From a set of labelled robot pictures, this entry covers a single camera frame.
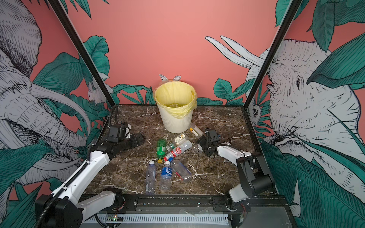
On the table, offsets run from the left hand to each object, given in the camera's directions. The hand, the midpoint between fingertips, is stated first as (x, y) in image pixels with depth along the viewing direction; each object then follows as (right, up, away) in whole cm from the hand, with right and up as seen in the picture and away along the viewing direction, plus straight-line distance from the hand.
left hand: (139, 137), depth 81 cm
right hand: (+35, -5, +10) cm, 37 cm away
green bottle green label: (+12, -9, +8) cm, 16 cm away
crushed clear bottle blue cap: (+26, -22, +4) cm, 34 cm away
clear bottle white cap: (+6, -25, +2) cm, 26 cm away
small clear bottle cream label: (+23, -3, +11) cm, 26 cm away
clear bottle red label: (+24, -9, +9) cm, 27 cm away
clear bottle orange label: (+35, +1, +19) cm, 40 cm away
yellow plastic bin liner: (+20, +27, +25) cm, 42 cm away
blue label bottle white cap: (+16, -24, +1) cm, 28 cm away
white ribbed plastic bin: (+21, +6, +14) cm, 26 cm away
